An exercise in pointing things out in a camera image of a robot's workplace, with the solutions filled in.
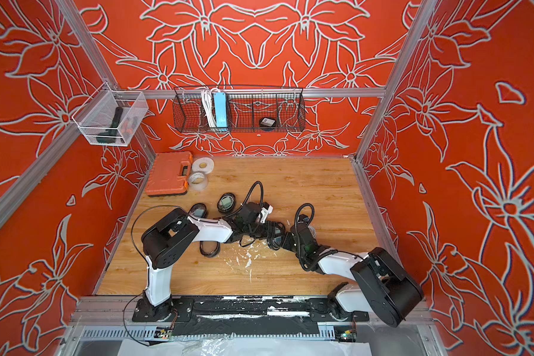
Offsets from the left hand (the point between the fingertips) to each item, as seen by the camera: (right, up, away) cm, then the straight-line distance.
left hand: (282, 232), depth 89 cm
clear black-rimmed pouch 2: (-29, -6, -3) cm, 30 cm away
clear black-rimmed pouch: (-3, -3, -3) cm, 5 cm away
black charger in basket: (-6, +47, +7) cm, 48 cm away
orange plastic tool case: (-56, +24, +24) cm, 66 cm away
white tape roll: (-40, +29, +28) cm, 57 cm away
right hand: (-2, -3, 0) cm, 3 cm away
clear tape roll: (-41, +21, +21) cm, 50 cm away
